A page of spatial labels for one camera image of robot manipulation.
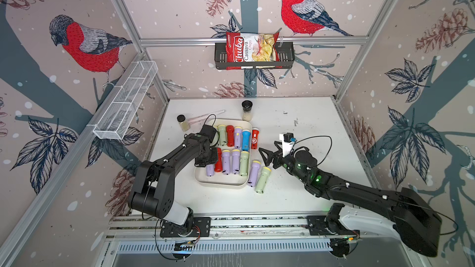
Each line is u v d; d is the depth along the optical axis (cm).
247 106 101
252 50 88
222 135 99
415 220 41
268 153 69
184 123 101
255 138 98
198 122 110
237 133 100
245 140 97
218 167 88
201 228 73
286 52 96
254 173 86
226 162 88
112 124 70
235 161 89
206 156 75
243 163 88
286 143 67
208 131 74
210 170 85
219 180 86
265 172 86
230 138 99
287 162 67
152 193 43
